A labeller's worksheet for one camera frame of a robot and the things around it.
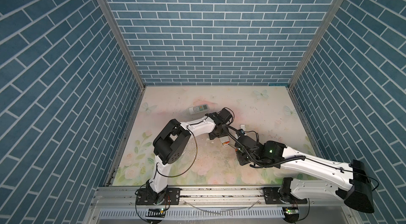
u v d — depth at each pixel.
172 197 0.74
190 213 0.77
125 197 0.75
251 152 0.55
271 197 0.74
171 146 0.50
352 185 0.40
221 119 0.75
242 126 0.99
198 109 1.05
